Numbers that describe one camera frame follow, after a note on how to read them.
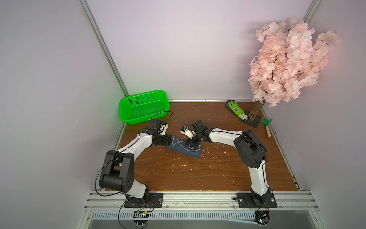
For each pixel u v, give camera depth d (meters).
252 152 0.52
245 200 0.73
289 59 0.60
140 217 0.72
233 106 1.15
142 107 1.17
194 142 0.86
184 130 0.85
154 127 0.72
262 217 0.70
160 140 0.77
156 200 0.73
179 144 0.90
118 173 0.44
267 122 1.09
